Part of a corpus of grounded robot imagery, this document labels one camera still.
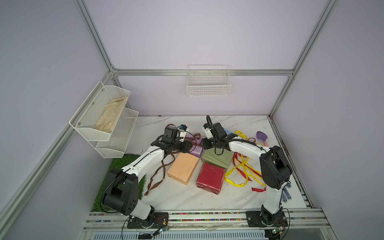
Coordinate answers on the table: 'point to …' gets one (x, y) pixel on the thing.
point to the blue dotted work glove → (286, 195)
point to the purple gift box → (197, 149)
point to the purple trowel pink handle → (262, 136)
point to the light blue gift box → (228, 132)
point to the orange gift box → (183, 167)
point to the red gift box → (211, 178)
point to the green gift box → (219, 157)
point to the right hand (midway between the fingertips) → (204, 144)
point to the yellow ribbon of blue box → (241, 135)
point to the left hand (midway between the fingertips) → (188, 146)
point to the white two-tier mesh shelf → (104, 120)
